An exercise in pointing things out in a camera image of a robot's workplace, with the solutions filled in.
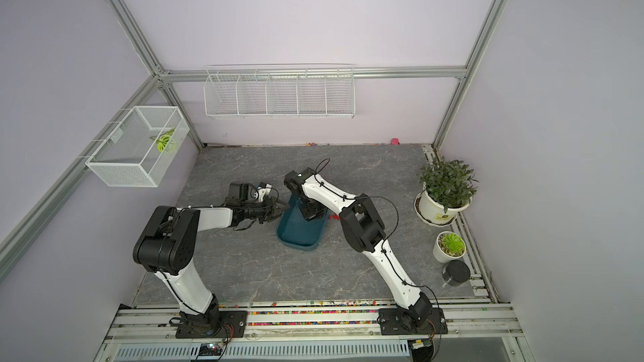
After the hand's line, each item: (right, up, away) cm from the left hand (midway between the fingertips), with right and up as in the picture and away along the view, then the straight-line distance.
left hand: (288, 209), depth 91 cm
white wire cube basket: (-48, +22, -9) cm, 54 cm away
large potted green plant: (+54, +8, -10) cm, 56 cm away
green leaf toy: (-39, +25, -10) cm, 48 cm away
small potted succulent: (+53, -10, -12) cm, 55 cm away
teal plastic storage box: (+3, -8, 0) cm, 8 cm away
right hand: (+11, -2, +6) cm, 12 cm away
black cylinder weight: (+55, -18, -13) cm, 59 cm away
